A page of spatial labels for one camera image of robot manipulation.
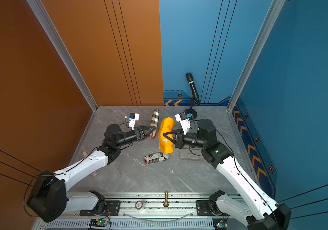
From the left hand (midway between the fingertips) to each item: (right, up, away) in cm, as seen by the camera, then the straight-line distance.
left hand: (155, 129), depth 70 cm
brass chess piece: (+5, -39, +4) cm, 39 cm away
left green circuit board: (-29, -47, 0) cm, 55 cm away
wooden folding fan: (-49, -18, +24) cm, 57 cm away
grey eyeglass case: (+16, -9, -10) cm, 21 cm away
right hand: (+6, -2, -6) cm, 9 cm away
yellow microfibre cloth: (+5, -7, -8) cm, 12 cm away
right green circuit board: (+32, -47, +1) cm, 57 cm away
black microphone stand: (+25, +12, +45) cm, 53 cm away
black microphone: (+21, +33, +26) cm, 47 cm away
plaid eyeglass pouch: (0, +3, -1) cm, 3 cm away
